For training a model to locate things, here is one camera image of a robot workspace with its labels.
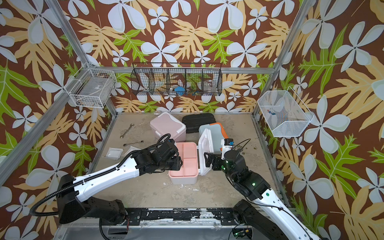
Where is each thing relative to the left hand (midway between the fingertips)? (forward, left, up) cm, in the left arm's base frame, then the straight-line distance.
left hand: (181, 162), depth 76 cm
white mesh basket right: (+26, -59, +10) cm, 65 cm away
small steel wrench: (+23, +30, -17) cm, 42 cm away
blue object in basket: (+44, +3, +12) cm, 45 cm away
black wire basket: (+52, -8, +15) cm, 55 cm away
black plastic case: (+29, -6, -2) cm, 30 cm away
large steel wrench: (+27, +45, -16) cm, 55 cm away
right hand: (+1, -14, +7) cm, 16 cm away
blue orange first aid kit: (+21, -21, -3) cm, 29 cm away
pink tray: (+8, -3, -3) cm, 9 cm away
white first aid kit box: (+13, -13, -4) cm, 19 cm away
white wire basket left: (+38, +54, +17) cm, 68 cm away
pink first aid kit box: (+27, +12, -1) cm, 30 cm away
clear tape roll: (+52, +24, -17) cm, 59 cm away
